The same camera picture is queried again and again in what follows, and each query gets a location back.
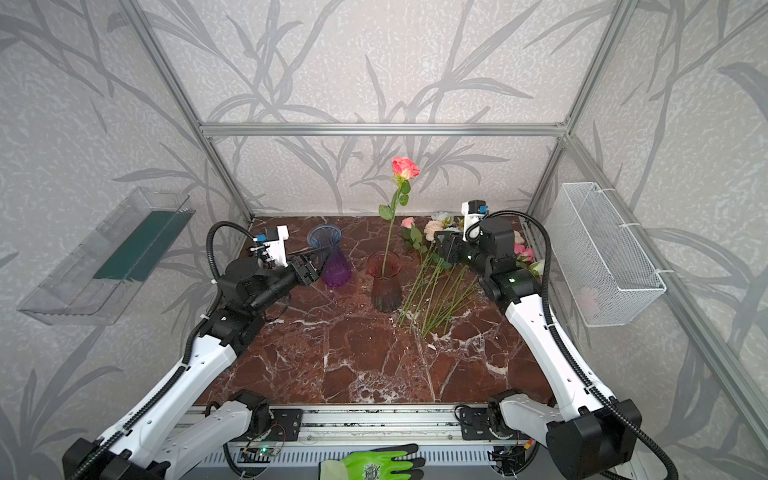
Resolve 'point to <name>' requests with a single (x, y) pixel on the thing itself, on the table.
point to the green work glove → (375, 464)
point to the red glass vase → (386, 291)
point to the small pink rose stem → (412, 235)
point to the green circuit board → (261, 454)
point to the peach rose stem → (431, 231)
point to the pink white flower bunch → (444, 288)
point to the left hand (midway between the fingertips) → (327, 253)
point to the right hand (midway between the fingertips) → (441, 232)
